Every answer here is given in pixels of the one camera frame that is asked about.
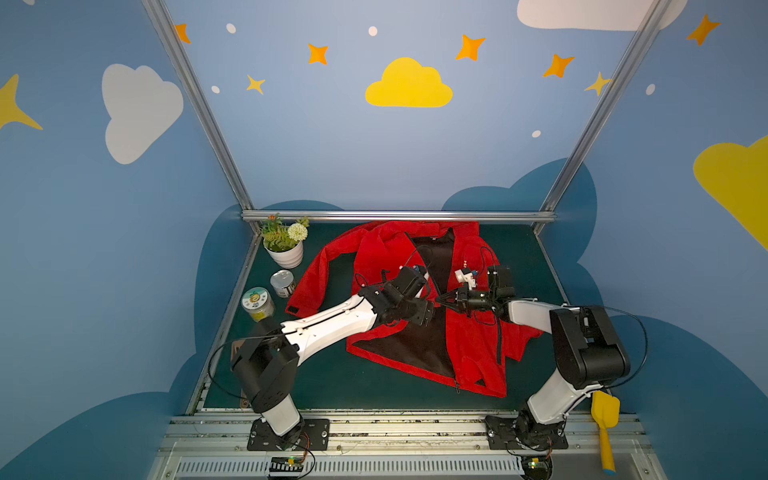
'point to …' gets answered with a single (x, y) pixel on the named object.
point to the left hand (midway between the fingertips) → (425, 305)
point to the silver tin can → (283, 283)
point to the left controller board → (286, 464)
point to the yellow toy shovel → (605, 410)
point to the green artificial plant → (284, 243)
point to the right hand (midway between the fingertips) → (439, 298)
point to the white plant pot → (287, 259)
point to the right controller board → (537, 468)
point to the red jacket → (461, 350)
